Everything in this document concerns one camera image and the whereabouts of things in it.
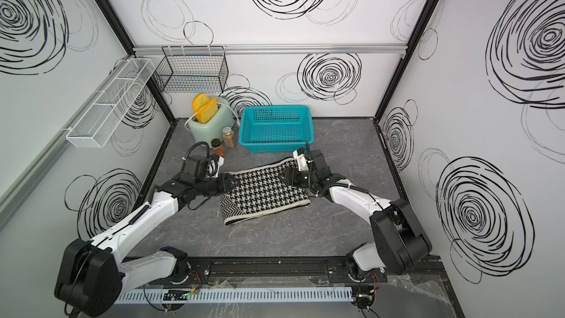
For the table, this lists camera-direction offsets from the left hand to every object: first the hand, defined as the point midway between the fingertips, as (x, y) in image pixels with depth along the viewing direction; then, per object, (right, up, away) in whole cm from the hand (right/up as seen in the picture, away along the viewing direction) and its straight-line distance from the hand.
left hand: (235, 182), depth 82 cm
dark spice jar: (-13, +12, +19) cm, 25 cm away
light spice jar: (-8, +17, +20) cm, 28 cm away
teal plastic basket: (+14, +22, +34) cm, 43 cm away
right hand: (+17, +1, +2) cm, 17 cm away
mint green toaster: (-11, +27, +23) cm, 37 cm away
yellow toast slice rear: (-20, +33, +15) cm, 41 cm away
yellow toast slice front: (-15, +28, +12) cm, 34 cm away
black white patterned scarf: (+9, -6, +9) cm, 14 cm away
